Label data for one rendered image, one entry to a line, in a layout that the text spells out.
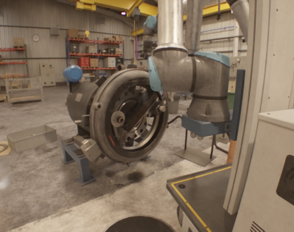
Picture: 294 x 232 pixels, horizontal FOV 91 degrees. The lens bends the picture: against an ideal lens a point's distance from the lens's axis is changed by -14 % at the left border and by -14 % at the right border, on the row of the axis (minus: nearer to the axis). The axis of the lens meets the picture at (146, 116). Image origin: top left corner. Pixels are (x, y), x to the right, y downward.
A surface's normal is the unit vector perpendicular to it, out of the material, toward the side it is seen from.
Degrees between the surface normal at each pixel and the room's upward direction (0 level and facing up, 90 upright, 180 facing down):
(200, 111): 70
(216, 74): 90
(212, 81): 95
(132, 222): 87
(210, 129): 90
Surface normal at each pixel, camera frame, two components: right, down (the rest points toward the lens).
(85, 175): 0.69, 0.18
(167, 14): -0.35, 0.07
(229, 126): 0.33, 0.23
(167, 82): -0.07, 0.61
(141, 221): -0.14, 0.19
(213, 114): -0.12, -0.10
